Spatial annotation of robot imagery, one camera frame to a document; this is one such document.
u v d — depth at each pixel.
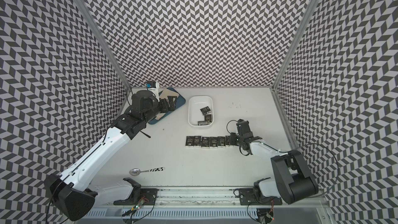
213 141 0.89
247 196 0.73
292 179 0.42
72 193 0.36
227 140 0.89
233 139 0.82
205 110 1.04
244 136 0.70
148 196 0.74
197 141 0.89
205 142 0.89
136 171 0.78
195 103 1.05
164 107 0.64
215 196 0.75
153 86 0.62
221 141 0.89
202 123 0.96
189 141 0.89
